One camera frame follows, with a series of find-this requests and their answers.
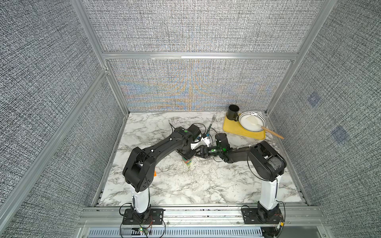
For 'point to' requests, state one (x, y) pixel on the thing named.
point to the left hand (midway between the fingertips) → (189, 155)
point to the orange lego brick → (155, 174)
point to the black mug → (232, 112)
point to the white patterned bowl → (249, 127)
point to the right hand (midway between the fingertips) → (192, 151)
